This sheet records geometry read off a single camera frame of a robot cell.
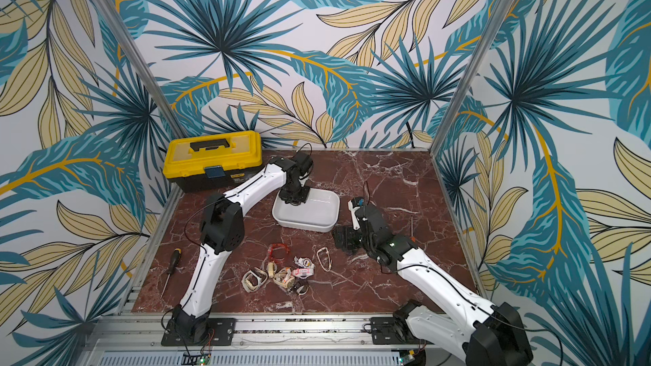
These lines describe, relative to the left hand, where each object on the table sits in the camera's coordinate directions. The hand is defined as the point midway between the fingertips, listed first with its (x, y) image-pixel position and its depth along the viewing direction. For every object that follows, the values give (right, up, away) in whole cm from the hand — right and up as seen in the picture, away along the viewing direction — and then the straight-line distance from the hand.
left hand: (299, 203), depth 96 cm
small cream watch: (-8, -20, -14) cm, 25 cm away
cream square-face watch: (+9, -18, -8) cm, 22 cm away
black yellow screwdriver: (-41, -18, -10) cm, 46 cm away
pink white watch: (+4, -20, -12) cm, 24 cm away
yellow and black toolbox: (-31, +15, -3) cm, 35 cm away
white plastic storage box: (+8, -4, +3) cm, 9 cm away
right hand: (+16, -7, -14) cm, 23 cm away
